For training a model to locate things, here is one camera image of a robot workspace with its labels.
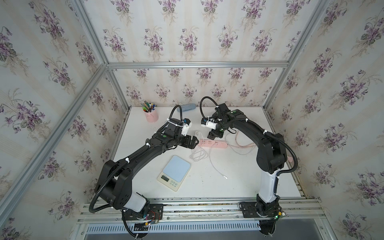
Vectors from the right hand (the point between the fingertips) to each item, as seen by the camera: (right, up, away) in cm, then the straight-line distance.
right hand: (215, 131), depth 93 cm
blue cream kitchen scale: (-25, -24, -7) cm, 36 cm away
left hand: (-14, -4, -9) cm, 17 cm away
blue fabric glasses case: (-19, +17, +24) cm, 35 cm away
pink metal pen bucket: (-43, +10, +12) cm, 46 cm away
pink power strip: (-1, -8, +3) cm, 9 cm away
